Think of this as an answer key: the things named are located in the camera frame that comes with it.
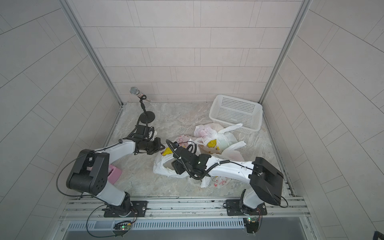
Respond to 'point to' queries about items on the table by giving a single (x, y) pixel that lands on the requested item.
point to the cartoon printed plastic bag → (219, 181)
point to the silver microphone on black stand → (147, 117)
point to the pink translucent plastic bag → (205, 131)
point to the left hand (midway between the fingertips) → (167, 144)
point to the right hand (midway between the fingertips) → (176, 163)
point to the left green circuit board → (122, 226)
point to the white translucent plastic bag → (229, 150)
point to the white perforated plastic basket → (227, 111)
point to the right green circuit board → (252, 224)
